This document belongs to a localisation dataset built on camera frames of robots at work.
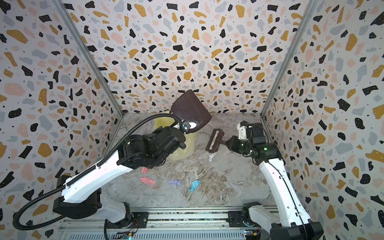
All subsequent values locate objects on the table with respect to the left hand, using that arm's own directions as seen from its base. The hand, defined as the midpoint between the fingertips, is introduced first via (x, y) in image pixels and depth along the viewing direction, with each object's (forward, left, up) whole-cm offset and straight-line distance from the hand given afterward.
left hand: (168, 129), depth 61 cm
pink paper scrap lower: (-6, +17, -38) cm, 42 cm away
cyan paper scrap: (-9, -10, -39) cm, 42 cm away
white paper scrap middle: (+8, -21, -37) cm, 43 cm away
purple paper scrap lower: (-8, 0, -39) cm, 39 cm away
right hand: (+3, -25, -12) cm, 28 cm away
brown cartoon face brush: (+10, -22, -23) cm, 33 cm away
